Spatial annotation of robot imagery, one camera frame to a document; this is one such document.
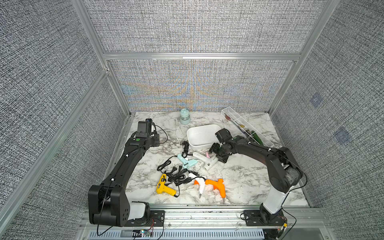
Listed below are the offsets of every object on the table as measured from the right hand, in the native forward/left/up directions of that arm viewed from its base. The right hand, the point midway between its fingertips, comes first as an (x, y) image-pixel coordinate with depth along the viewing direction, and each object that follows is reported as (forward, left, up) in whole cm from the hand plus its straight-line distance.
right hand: (211, 151), depth 92 cm
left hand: (+4, +32, +11) cm, 34 cm away
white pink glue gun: (-6, +1, -2) cm, 6 cm away
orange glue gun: (-19, -3, -4) cm, 19 cm away
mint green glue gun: (-6, +15, -3) cm, 16 cm away
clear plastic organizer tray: (+20, -25, -3) cm, 32 cm away
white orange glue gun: (-17, +7, -3) cm, 19 cm away
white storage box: (+15, +4, -7) cm, 17 cm away
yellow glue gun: (-20, +29, -3) cm, 35 cm away
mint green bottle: (+28, +17, -2) cm, 33 cm away
